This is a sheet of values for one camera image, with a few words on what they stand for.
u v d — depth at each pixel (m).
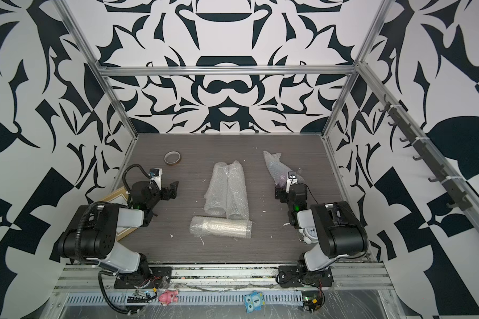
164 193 0.84
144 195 0.74
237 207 0.83
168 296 0.69
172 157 1.09
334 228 0.48
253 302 0.69
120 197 0.79
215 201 0.85
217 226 0.81
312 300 0.71
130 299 0.73
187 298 0.71
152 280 0.73
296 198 0.73
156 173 0.81
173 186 0.86
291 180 0.81
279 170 0.96
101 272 0.66
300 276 0.67
